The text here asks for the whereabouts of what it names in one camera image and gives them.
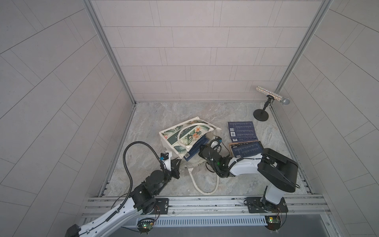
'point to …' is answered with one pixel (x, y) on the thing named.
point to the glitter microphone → (284, 100)
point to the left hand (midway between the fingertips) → (184, 158)
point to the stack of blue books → (194, 151)
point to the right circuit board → (274, 222)
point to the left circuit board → (145, 225)
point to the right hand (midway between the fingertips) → (197, 147)
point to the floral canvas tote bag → (179, 138)
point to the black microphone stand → (262, 114)
